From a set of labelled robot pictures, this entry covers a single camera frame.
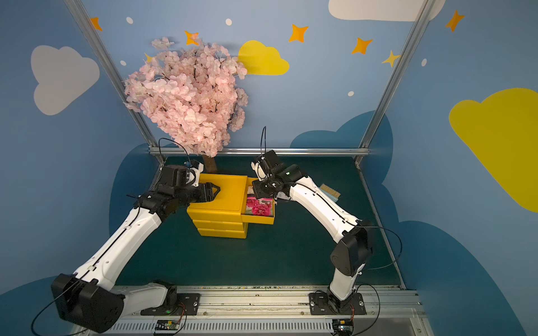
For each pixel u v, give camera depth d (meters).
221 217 0.77
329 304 0.67
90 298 0.37
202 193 0.68
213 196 0.72
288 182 0.53
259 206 0.84
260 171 0.69
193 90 0.60
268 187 0.67
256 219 0.76
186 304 0.75
